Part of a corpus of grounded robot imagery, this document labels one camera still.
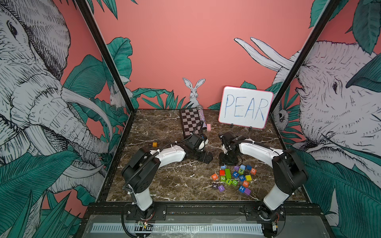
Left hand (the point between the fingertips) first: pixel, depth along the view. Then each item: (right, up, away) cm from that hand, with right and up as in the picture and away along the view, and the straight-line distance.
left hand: (208, 155), depth 89 cm
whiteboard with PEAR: (+28, +31, +15) cm, 45 cm away
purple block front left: (+7, -17, -7) cm, 20 cm away
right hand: (+8, -4, 0) cm, 9 cm away
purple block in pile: (+17, -8, 0) cm, 19 cm away
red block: (+8, -11, -1) cm, 14 cm away
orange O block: (+27, -10, -1) cm, 29 cm away
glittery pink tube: (-3, +25, +24) cm, 35 cm away
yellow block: (+23, -12, -5) cm, 26 cm away
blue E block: (+9, -8, 0) cm, 12 cm away
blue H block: (+18, -18, -7) cm, 26 cm away
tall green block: (+12, -11, -1) cm, 16 cm away
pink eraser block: (+2, +16, +20) cm, 26 cm away
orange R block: (+4, -12, -3) cm, 13 cm away
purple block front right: (+21, -19, -7) cm, 29 cm away
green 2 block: (+8, -13, -5) cm, 16 cm away
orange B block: (+21, -16, -5) cm, 27 cm away
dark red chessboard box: (-11, +20, +19) cm, 30 cm away
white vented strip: (-17, -32, -19) cm, 40 cm away
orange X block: (-35, +5, +9) cm, 37 cm away
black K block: (+3, -16, -7) cm, 17 cm away
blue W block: (+20, -13, -3) cm, 24 cm away
